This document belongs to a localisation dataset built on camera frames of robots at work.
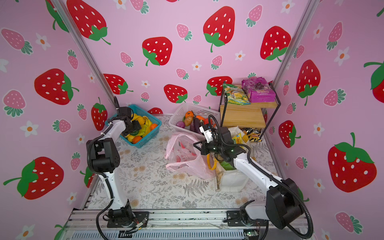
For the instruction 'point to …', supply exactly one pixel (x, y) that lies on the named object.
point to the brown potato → (188, 120)
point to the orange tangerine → (136, 139)
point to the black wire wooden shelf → (254, 115)
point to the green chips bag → (226, 166)
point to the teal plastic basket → (150, 135)
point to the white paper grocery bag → (233, 180)
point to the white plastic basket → (179, 115)
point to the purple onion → (180, 124)
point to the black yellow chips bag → (252, 134)
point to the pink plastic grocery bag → (182, 155)
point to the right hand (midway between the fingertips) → (193, 144)
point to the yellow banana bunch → (145, 122)
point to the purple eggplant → (197, 123)
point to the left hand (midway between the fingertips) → (134, 127)
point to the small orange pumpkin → (189, 113)
